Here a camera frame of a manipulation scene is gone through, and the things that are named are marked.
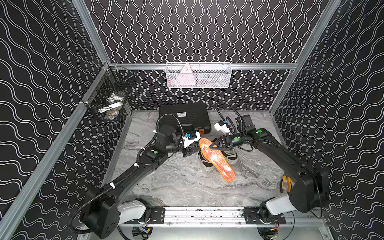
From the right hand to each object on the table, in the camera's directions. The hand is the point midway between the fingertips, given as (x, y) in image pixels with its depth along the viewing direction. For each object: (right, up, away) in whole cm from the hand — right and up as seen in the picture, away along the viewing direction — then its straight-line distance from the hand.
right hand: (211, 147), depth 70 cm
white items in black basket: (-48, +18, +3) cm, 52 cm away
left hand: (-5, +4, +1) cm, 6 cm away
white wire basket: (+1, +53, +55) cm, 76 cm away
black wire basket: (-60, +41, +28) cm, 78 cm away
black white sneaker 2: (+15, -7, +18) cm, 24 cm away
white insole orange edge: (+2, -4, -3) cm, 5 cm away
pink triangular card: (-13, +39, +22) cm, 47 cm away
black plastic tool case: (-10, +17, +37) cm, 42 cm away
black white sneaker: (-1, -12, +17) cm, 21 cm away
